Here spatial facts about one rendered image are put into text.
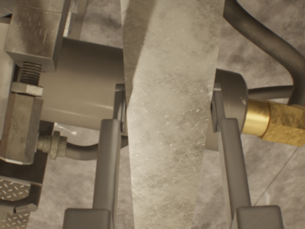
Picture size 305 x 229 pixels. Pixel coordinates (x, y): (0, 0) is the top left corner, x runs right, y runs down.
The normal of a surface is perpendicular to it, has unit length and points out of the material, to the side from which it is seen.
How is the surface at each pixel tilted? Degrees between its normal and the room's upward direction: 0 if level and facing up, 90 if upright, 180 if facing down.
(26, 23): 41
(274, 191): 0
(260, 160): 0
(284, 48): 51
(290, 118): 60
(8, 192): 0
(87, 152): 46
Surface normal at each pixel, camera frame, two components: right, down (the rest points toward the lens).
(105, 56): 0.25, -0.65
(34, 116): 0.93, 0.15
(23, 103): 0.18, -0.01
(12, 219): 0.02, 0.63
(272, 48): -0.51, 0.31
